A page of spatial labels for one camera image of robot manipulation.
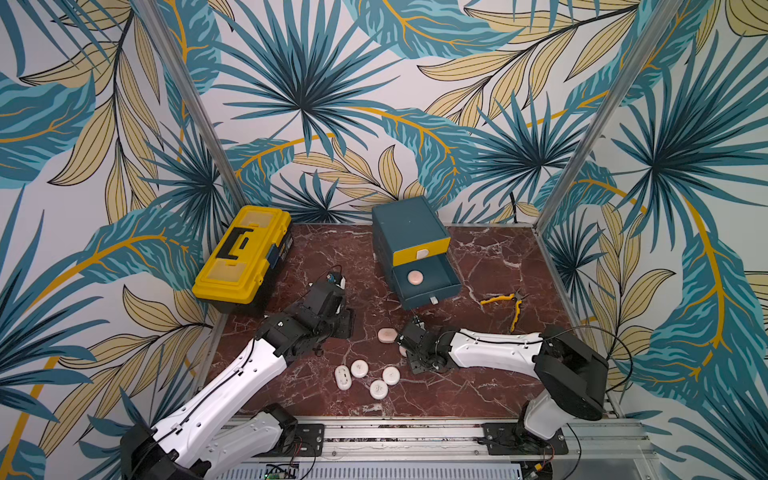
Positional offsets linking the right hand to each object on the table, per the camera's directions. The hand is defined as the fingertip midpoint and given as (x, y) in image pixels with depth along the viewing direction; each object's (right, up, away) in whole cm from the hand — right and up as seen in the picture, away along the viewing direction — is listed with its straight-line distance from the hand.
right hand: (417, 358), depth 87 cm
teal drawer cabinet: (-3, +34, -1) cm, 34 cm away
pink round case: (0, +23, +6) cm, 24 cm away
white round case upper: (-17, -2, -3) cm, 17 cm away
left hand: (-20, +14, -11) cm, 27 cm away
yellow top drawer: (+1, +31, -1) cm, 31 cm away
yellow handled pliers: (+35, +16, +12) cm, 40 cm away
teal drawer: (+4, +22, +7) cm, 23 cm away
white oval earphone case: (-21, -3, -5) cm, 22 cm away
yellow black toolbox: (-48, +33, +3) cm, 59 cm away
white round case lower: (-11, -6, -7) cm, 14 cm away
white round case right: (-8, -3, -5) cm, 10 cm away
